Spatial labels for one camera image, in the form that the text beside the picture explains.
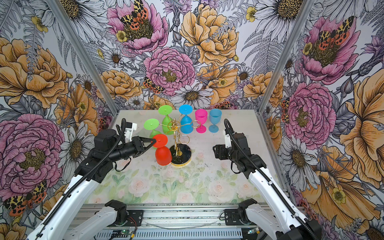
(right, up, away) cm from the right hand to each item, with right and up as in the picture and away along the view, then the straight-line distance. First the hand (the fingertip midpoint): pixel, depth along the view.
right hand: (219, 152), depth 78 cm
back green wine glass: (-28, +22, +3) cm, 36 cm away
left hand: (-30, +5, -11) cm, 32 cm away
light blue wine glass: (+1, +21, +24) cm, 32 cm away
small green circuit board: (-45, -36, -7) cm, 58 cm away
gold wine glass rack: (-22, -4, +16) cm, 27 cm away
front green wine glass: (-34, +14, -4) cm, 37 cm away
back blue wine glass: (-17, +14, -2) cm, 22 cm away
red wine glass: (-28, 0, -5) cm, 28 cm away
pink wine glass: (-9, +20, +23) cm, 32 cm away
